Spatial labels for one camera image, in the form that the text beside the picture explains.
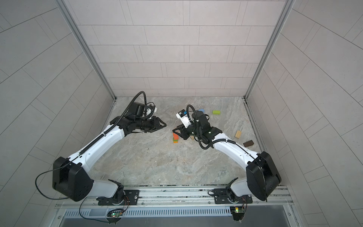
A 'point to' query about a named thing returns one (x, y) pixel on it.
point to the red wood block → (176, 136)
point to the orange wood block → (176, 142)
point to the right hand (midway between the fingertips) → (175, 130)
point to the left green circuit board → (115, 214)
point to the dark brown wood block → (248, 143)
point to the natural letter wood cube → (192, 137)
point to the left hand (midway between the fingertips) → (168, 124)
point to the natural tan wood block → (238, 134)
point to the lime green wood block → (216, 112)
